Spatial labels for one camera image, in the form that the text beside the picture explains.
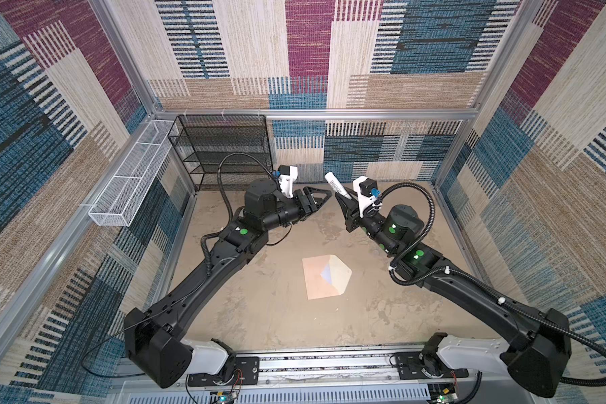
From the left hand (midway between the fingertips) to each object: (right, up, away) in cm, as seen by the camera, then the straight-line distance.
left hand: (330, 194), depth 65 cm
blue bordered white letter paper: (+1, -28, +29) cm, 40 cm away
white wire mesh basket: (-74, -2, +27) cm, 79 cm away
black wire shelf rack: (-48, +25, +40) cm, 67 cm away
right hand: (+3, 0, +3) cm, 4 cm away
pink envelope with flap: (-3, -31, +26) cm, 41 cm away
